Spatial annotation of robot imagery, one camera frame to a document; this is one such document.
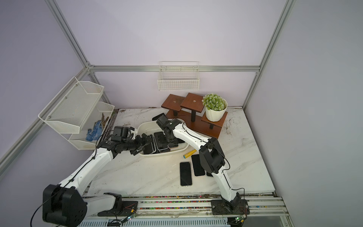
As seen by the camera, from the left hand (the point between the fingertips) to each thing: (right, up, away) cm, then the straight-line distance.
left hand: (149, 145), depth 82 cm
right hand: (+10, -1, +8) cm, 12 cm away
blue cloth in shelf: (-36, +6, +6) cm, 37 cm away
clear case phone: (+8, +3, -2) cm, 8 cm away
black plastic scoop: (-3, +17, +32) cm, 36 cm away
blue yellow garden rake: (+23, -8, +11) cm, 27 cm away
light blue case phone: (+30, -17, +4) cm, 34 cm away
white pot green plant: (+40, +23, 0) cm, 46 cm away
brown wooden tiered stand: (+26, +22, +10) cm, 35 cm away
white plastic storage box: (-6, +9, +25) cm, 28 cm away
